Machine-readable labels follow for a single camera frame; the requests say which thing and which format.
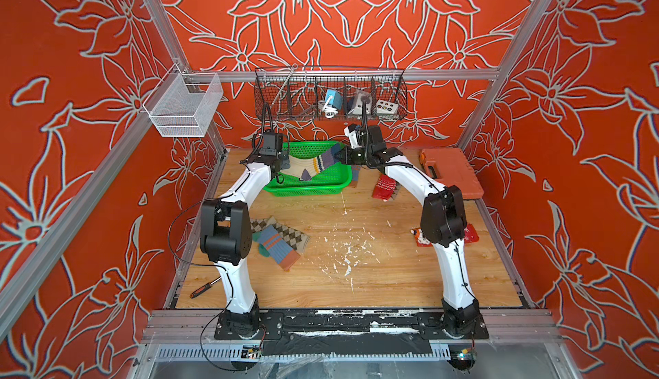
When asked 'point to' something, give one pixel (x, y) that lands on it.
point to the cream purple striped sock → (307, 167)
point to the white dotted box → (386, 107)
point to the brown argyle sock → (299, 241)
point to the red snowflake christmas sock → (386, 188)
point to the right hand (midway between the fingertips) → (329, 154)
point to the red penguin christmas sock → (469, 236)
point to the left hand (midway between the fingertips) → (277, 155)
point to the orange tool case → (451, 167)
